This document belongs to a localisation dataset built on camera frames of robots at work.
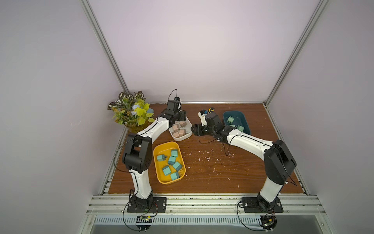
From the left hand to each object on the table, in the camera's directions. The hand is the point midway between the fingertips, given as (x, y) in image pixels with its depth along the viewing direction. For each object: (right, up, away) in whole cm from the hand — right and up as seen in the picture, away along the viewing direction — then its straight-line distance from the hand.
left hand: (184, 111), depth 96 cm
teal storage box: (+41, -6, +12) cm, 43 cm away
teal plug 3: (-10, -35, -12) cm, 38 cm away
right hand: (+6, -8, -10) cm, 14 cm away
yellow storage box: (-12, -24, -5) cm, 27 cm away
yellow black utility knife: (+21, +2, +18) cm, 27 cm away
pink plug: (-7, -12, +8) cm, 16 cm away
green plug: (+34, -6, +11) cm, 37 cm away
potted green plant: (-30, 0, -12) cm, 33 cm away
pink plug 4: (-2, -14, +5) cm, 15 cm away
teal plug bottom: (-4, -33, -11) cm, 35 cm away
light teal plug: (-14, -28, -8) cm, 33 cm away
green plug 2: (+41, -12, +7) cm, 43 cm away
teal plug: (-6, -26, -5) cm, 27 cm away
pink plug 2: (-1, -9, +10) cm, 13 cm away
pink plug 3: (-6, -16, +4) cm, 17 cm away
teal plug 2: (-7, -30, -8) cm, 32 cm away
